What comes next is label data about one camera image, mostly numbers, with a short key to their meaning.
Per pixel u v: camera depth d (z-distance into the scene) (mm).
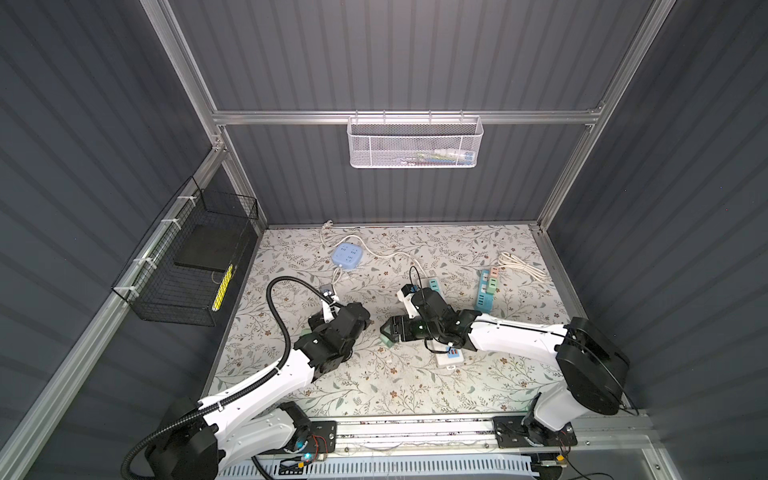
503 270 1079
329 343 604
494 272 980
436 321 644
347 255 1084
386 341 754
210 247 752
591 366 483
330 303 680
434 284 957
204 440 399
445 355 846
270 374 489
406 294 769
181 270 722
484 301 960
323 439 722
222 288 693
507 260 1079
